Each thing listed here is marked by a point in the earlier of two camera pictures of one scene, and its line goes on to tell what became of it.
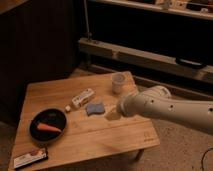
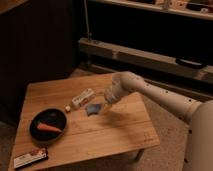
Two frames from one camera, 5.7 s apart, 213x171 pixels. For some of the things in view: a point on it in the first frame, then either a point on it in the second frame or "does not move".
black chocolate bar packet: x=35 y=156 does not move
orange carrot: x=47 y=127 does not move
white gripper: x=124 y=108 -> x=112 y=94
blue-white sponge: x=95 y=108 does not move
